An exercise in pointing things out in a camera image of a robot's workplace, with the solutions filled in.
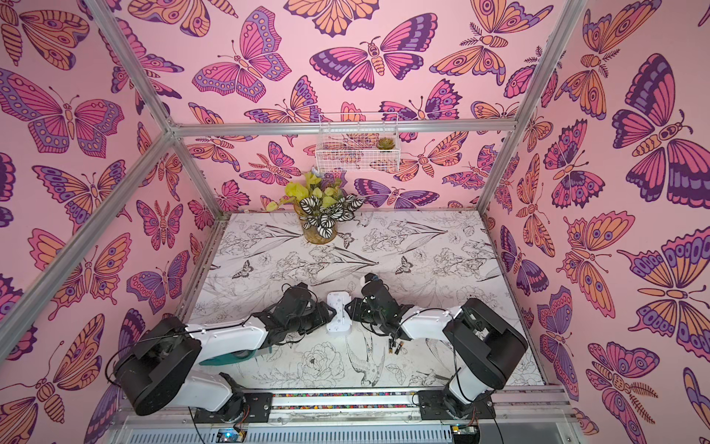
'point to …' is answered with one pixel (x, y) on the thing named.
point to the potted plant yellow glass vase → (320, 203)
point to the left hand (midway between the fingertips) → (336, 314)
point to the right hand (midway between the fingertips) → (346, 306)
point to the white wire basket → (358, 142)
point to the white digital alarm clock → (342, 321)
